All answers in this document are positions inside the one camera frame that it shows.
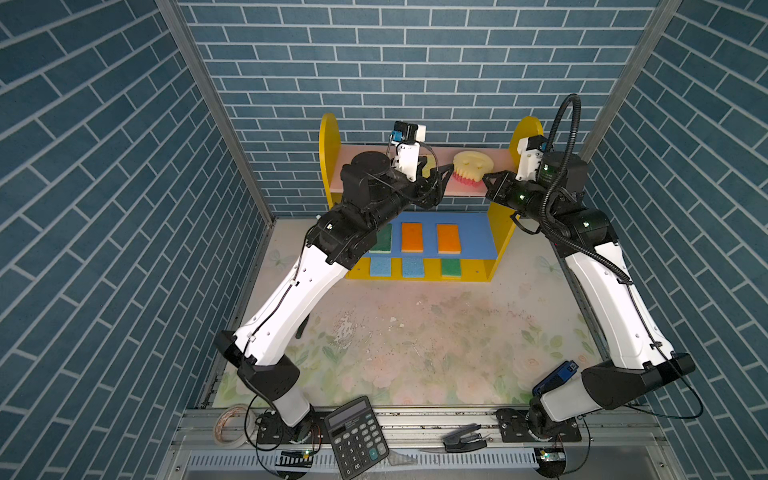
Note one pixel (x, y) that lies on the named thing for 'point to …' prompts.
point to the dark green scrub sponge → (383, 240)
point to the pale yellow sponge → (448, 239)
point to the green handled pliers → (302, 327)
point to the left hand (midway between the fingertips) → (441, 163)
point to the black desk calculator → (356, 437)
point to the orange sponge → (411, 238)
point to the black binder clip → (463, 439)
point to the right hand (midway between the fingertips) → (479, 171)
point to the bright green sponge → (451, 267)
